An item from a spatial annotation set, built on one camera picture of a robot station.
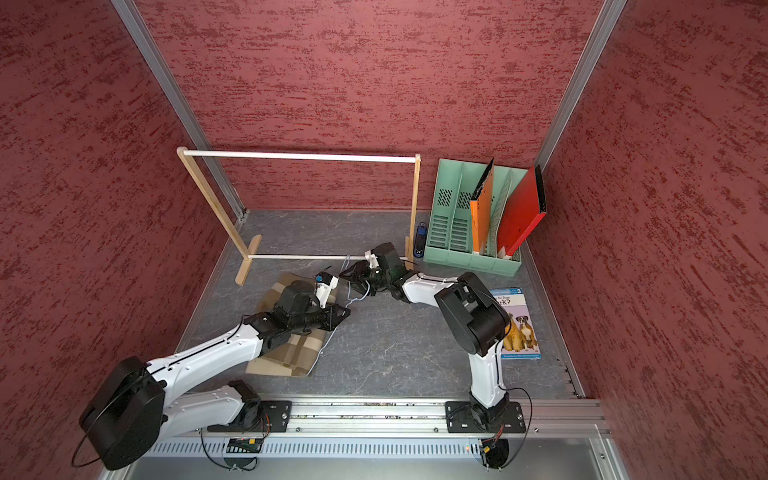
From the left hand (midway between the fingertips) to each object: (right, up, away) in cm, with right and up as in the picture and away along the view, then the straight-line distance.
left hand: (348, 318), depth 82 cm
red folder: (+56, +31, +16) cm, 66 cm away
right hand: (-3, +9, +7) cm, 12 cm away
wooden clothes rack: (-40, +17, +23) cm, 49 cm away
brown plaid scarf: (-15, -11, +1) cm, 19 cm away
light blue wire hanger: (+1, +5, -1) cm, 5 cm away
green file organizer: (+35, +23, +31) cm, 52 cm away
